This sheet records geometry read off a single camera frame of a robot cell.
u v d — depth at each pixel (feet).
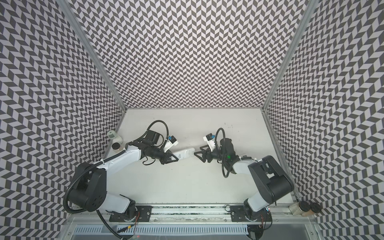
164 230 2.27
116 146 2.81
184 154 2.72
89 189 1.39
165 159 2.41
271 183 1.46
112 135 2.98
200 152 2.64
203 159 2.53
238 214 2.39
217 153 2.49
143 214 2.37
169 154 2.49
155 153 2.37
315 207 2.31
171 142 2.52
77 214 1.42
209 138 2.52
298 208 2.26
